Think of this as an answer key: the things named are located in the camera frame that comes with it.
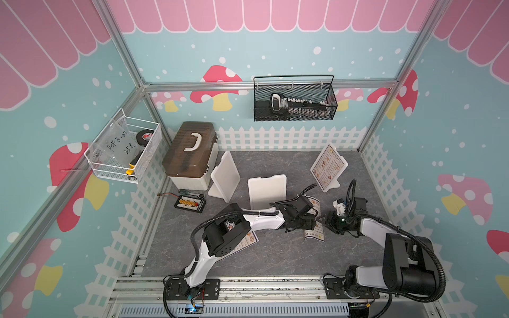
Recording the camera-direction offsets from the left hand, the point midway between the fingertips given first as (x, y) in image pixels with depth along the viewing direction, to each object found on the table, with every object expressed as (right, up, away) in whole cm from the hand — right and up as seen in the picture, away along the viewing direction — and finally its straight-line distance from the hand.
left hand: (310, 226), depth 89 cm
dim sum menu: (+2, -2, -2) cm, 4 cm away
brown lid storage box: (-59, +34, +14) cm, 69 cm away
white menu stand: (-21, +16, -4) cm, 27 cm away
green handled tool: (-62, +14, +13) cm, 65 cm away
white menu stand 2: (-38, +22, -2) cm, 44 cm away
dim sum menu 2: (-27, -5, -2) cm, 27 cm away
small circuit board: (-48, -26, -16) cm, 57 cm away
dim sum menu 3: (+11, +27, +9) cm, 31 cm away
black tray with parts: (-57, +9, +8) cm, 58 cm away
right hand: (+5, +2, +2) cm, 6 cm away
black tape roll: (-70, +40, -8) cm, 81 cm away
